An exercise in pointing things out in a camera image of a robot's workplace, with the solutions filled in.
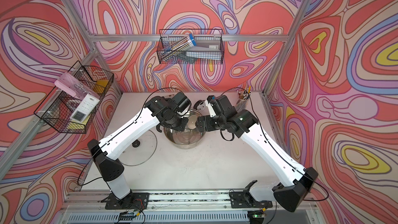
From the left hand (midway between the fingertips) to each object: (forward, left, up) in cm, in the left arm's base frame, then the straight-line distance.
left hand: (185, 127), depth 75 cm
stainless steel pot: (+6, -1, -22) cm, 23 cm away
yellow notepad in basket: (-5, +44, +9) cm, 45 cm away
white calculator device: (+4, +44, +11) cm, 46 cm away
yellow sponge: (+18, +44, +11) cm, 49 cm away
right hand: (-2, -10, +3) cm, 11 cm away
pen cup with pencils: (+26, -35, -5) cm, 44 cm away
